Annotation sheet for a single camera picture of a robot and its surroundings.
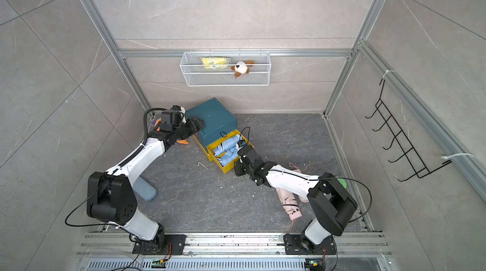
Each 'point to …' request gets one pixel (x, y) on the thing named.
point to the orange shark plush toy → (157, 125)
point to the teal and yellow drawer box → (219, 121)
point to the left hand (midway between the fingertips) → (201, 121)
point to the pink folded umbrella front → (289, 204)
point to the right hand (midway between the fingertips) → (238, 162)
